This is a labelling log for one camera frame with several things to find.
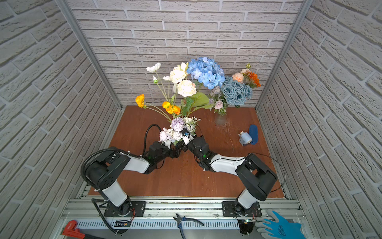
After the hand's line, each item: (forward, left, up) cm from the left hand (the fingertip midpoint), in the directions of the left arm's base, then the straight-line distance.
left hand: (180, 142), depth 92 cm
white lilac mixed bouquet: (+19, -23, +21) cm, 36 cm away
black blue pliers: (-40, -2, -6) cm, 40 cm away
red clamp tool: (-43, +49, -5) cm, 65 cm away
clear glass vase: (+21, -29, -2) cm, 36 cm away
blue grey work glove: (-44, -49, -4) cm, 66 cm away
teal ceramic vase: (-11, -2, +16) cm, 19 cm away
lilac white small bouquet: (-10, +1, +24) cm, 26 cm away
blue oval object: (+9, -51, -3) cm, 52 cm away
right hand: (-1, -2, +12) cm, 12 cm away
